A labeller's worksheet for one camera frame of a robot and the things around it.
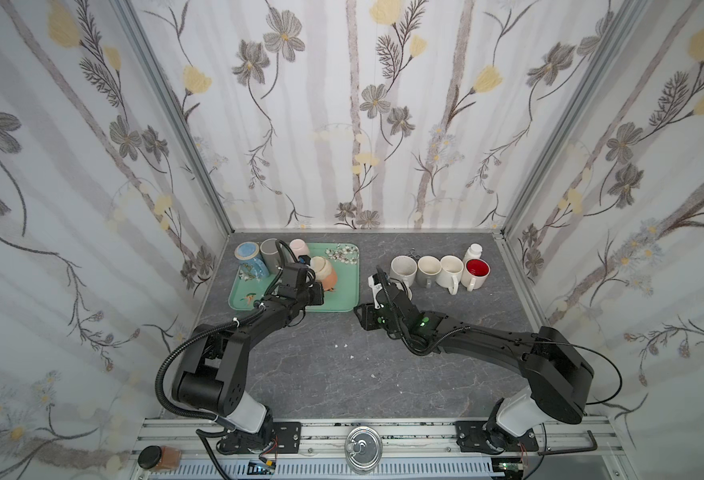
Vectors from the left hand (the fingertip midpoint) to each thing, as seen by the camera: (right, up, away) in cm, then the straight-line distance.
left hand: (317, 279), depth 93 cm
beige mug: (+29, +3, +9) cm, 31 cm away
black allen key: (+67, -41, -20) cm, 81 cm away
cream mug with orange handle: (+3, +2, -2) cm, 4 cm away
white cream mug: (+47, +3, +12) cm, 48 cm away
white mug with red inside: (+55, +1, +11) cm, 56 cm away
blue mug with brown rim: (-24, +8, +6) cm, 26 cm away
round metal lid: (+14, -35, -29) cm, 48 cm away
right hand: (+11, -5, -12) cm, 18 cm away
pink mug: (-7, +11, +10) cm, 16 cm away
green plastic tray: (+8, -7, +10) cm, 15 cm away
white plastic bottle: (+54, +9, +10) cm, 56 cm away
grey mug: (+38, +3, +9) cm, 39 cm away
